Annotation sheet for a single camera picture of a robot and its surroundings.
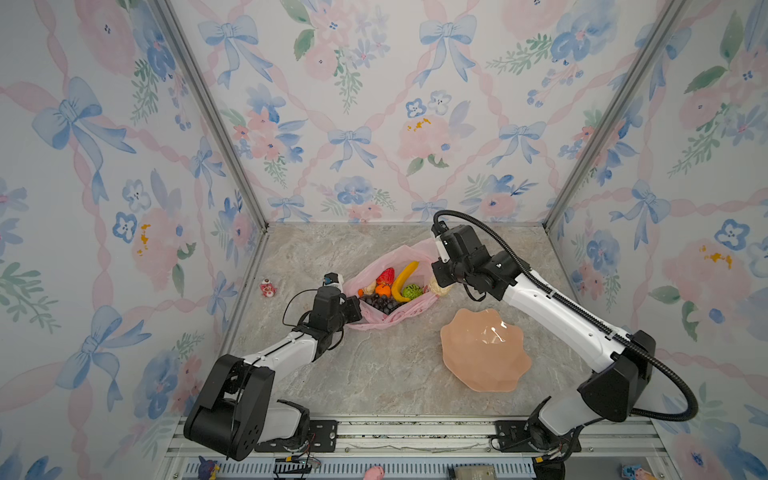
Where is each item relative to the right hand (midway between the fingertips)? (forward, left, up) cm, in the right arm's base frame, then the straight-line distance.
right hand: (440, 259), depth 79 cm
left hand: (-3, +22, -15) cm, 27 cm away
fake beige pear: (+3, +20, -18) cm, 27 cm away
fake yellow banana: (+7, +11, -21) cm, 25 cm away
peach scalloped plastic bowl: (-16, -14, -23) cm, 31 cm away
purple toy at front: (-45, +54, -18) cm, 72 cm away
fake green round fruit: (+2, +6, -18) cm, 19 cm away
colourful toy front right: (-44, -43, -22) cm, 65 cm away
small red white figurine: (+3, +54, -19) cm, 57 cm away
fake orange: (+3, +15, -20) cm, 26 cm away
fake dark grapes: (-2, +16, -19) cm, 24 cm away
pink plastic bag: (+12, +5, -10) cm, 16 cm away
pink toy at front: (-45, +16, -22) cm, 53 cm away
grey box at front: (-45, -6, -20) cm, 49 cm away
